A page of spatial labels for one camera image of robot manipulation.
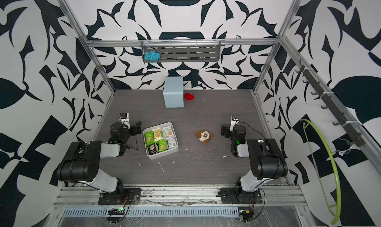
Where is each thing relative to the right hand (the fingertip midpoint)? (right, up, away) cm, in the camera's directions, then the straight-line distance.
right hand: (230, 122), depth 96 cm
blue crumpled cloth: (-48, +41, -5) cm, 64 cm away
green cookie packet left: (-50, -9, -4) cm, 51 cm away
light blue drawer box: (-37, +20, +4) cm, 42 cm away
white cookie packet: (-39, -6, -2) cm, 40 cm away
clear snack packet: (-36, -11, -6) cm, 39 cm away
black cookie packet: (-47, -15, -9) cm, 50 cm away
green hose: (+24, -21, -46) cm, 56 cm away
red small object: (-26, +18, +20) cm, 37 cm away
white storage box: (-38, -15, -11) cm, 42 cm away
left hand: (-63, +2, -2) cm, 63 cm away
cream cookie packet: (-46, -7, -4) cm, 46 cm away
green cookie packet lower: (-42, -12, -7) cm, 44 cm away
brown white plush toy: (-17, -8, -4) cm, 19 cm away
